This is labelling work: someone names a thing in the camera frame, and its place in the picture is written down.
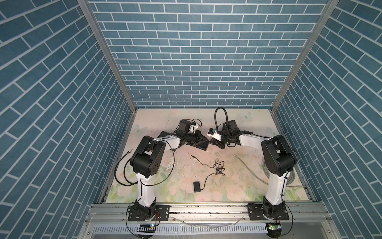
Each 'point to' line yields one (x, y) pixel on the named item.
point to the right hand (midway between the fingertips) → (210, 139)
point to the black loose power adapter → (196, 186)
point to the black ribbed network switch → (202, 143)
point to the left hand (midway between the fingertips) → (207, 139)
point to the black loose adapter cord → (219, 165)
